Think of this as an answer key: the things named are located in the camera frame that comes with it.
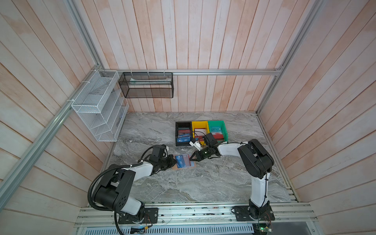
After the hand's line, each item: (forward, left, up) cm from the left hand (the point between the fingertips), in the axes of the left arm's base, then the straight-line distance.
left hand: (177, 163), depth 90 cm
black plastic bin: (+31, -4, -3) cm, 32 cm away
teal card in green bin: (+27, -30, 0) cm, 40 cm away
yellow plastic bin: (+28, -16, +5) cm, 32 cm away
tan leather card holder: (0, -7, -1) cm, 8 cm away
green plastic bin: (+31, -31, +3) cm, 44 cm away
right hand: (+4, -9, -2) cm, 10 cm away
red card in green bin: (+23, -30, -2) cm, 38 cm away
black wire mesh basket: (+50, +23, +24) cm, 60 cm away
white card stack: (+26, -19, 0) cm, 32 cm away
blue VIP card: (+2, -2, -1) cm, 3 cm away
